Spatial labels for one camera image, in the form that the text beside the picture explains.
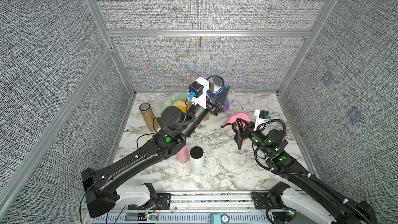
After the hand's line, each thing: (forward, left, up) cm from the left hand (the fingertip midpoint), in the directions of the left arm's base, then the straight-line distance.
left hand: (223, 79), depth 47 cm
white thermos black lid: (-10, +9, -33) cm, 36 cm away
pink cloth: (+3, -11, -24) cm, 27 cm away
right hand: (+4, -10, -25) cm, 27 cm away
